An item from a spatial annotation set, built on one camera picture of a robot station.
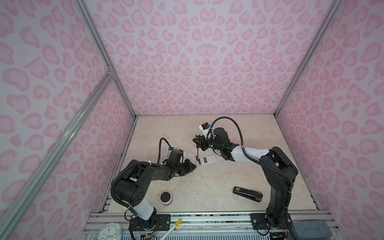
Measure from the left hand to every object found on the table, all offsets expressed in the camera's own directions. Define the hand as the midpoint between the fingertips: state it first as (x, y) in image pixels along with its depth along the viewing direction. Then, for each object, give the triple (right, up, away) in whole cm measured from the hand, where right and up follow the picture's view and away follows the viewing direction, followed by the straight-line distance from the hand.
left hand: (197, 165), depth 91 cm
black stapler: (+30, -13, -11) cm, 34 cm away
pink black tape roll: (-16, -13, -15) cm, 25 cm away
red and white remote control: (+6, +3, +2) cm, 7 cm away
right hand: (-1, +17, -3) cm, 17 cm away
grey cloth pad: (+52, -24, -23) cm, 62 cm away
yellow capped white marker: (-12, -25, -20) cm, 35 cm away
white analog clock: (-40, -25, -21) cm, 52 cm away
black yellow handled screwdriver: (0, +18, -5) cm, 19 cm away
